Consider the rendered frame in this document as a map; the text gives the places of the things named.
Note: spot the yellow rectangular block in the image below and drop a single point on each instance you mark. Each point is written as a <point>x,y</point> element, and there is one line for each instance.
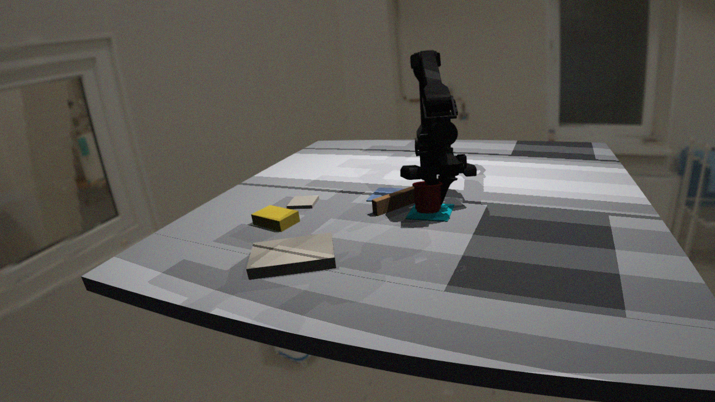
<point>275,218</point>

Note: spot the brown wooden beam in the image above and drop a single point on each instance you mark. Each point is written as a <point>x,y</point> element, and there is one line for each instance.
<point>393,201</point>

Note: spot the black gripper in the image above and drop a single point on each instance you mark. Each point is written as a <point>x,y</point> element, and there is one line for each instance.
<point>412,172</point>

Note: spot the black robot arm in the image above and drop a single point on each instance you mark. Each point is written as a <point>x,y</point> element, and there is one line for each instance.
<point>435,104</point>

